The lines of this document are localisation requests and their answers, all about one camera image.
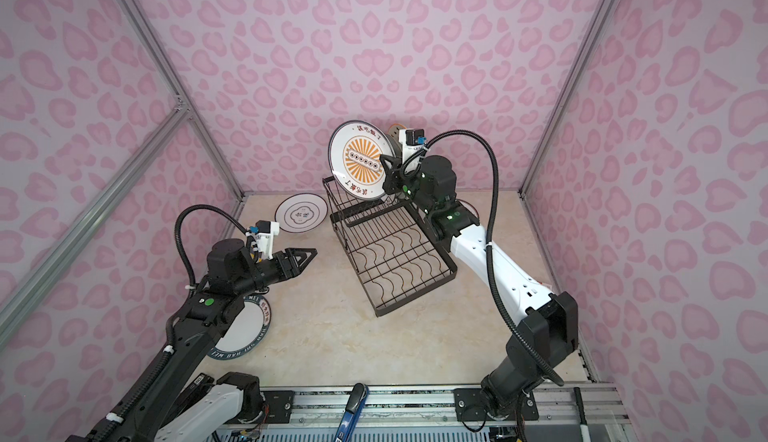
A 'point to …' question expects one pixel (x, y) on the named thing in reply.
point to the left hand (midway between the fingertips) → (312, 250)
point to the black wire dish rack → (394, 252)
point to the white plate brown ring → (300, 212)
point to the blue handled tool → (353, 411)
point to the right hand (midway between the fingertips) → (382, 153)
